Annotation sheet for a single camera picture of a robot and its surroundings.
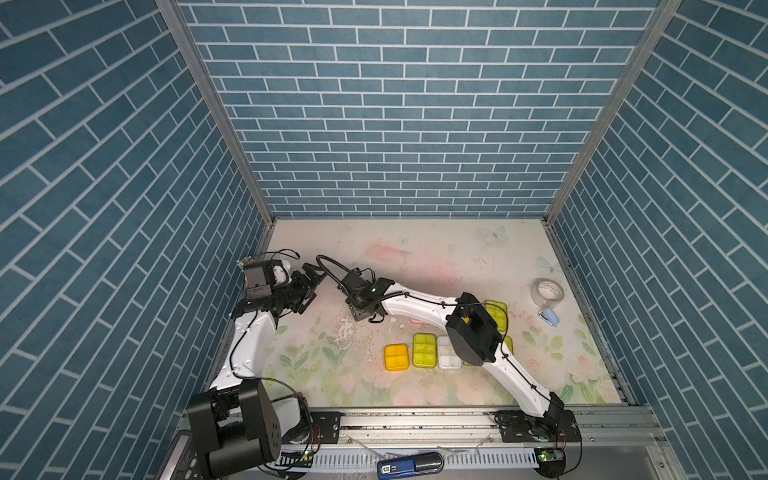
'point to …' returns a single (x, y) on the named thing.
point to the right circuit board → (551, 461)
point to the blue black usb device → (409, 465)
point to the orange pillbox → (396, 357)
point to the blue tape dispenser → (549, 315)
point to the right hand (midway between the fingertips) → (364, 305)
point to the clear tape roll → (548, 293)
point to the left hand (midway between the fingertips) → (329, 279)
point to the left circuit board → (298, 459)
